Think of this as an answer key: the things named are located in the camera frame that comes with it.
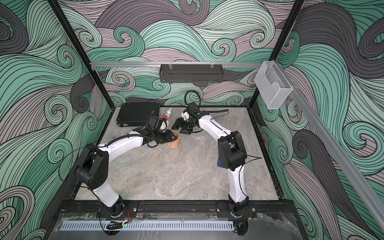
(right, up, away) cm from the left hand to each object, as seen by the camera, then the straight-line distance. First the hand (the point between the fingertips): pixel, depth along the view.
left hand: (175, 136), depth 88 cm
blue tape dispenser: (+27, -16, 0) cm, 31 cm away
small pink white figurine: (-8, +13, +23) cm, 27 cm away
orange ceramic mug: (0, -5, +2) cm, 5 cm away
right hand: (-1, +4, +2) cm, 4 cm away
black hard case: (-33, +14, +28) cm, 46 cm away
